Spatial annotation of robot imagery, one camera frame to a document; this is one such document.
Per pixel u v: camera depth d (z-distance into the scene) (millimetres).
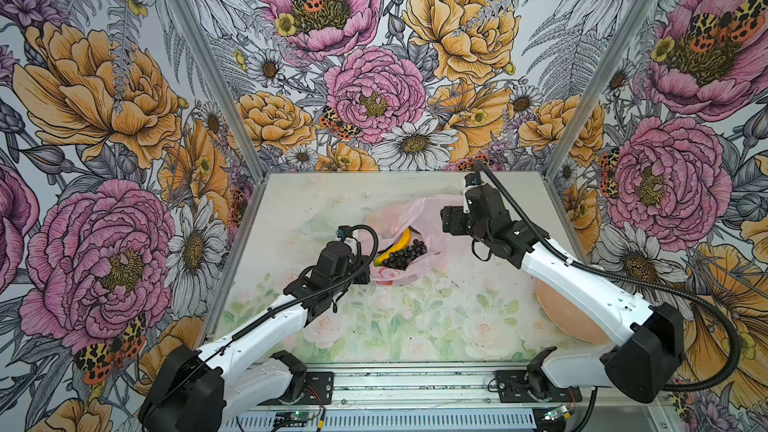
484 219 594
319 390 745
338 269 640
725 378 407
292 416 712
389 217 994
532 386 674
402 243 987
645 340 395
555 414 716
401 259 919
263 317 510
